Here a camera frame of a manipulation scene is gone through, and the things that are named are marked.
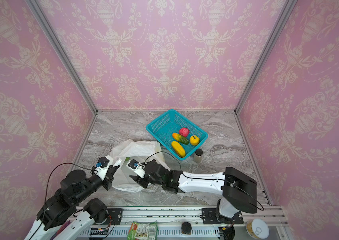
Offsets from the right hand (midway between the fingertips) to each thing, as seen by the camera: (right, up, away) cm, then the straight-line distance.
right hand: (133, 170), depth 73 cm
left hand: (-5, +4, -6) cm, 9 cm away
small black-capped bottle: (+34, +4, +14) cm, 37 cm away
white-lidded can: (+57, -24, -7) cm, 62 cm away
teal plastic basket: (+12, +21, +36) cm, 44 cm away
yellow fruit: (+33, +12, +24) cm, 43 cm away
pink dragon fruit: (+27, +18, +28) cm, 43 cm away
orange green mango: (+24, +14, +27) cm, 39 cm away
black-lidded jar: (+26, -26, -3) cm, 37 cm away
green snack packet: (+3, -27, -3) cm, 28 cm away
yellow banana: (+23, +7, +21) cm, 32 cm away
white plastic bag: (-5, +9, +7) cm, 12 cm away
